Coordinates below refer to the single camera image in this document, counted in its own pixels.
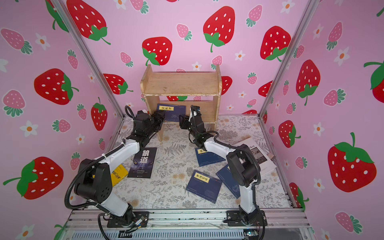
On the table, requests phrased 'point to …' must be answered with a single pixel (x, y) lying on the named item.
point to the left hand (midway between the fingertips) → (165, 113)
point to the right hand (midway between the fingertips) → (180, 115)
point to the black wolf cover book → (142, 164)
